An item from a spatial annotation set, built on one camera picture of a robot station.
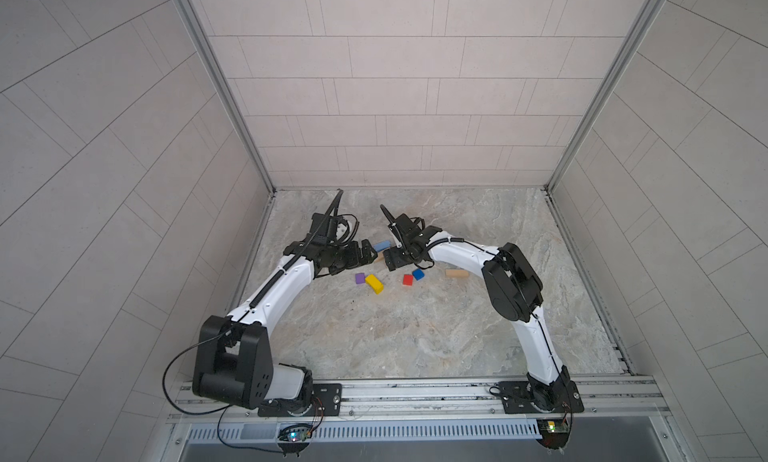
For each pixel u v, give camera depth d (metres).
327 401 0.71
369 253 0.75
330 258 0.64
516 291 0.54
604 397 0.73
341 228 0.75
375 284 0.89
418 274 0.93
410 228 0.76
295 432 0.64
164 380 0.38
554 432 0.68
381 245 0.97
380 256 0.88
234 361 0.40
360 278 0.91
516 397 0.71
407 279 0.93
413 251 0.71
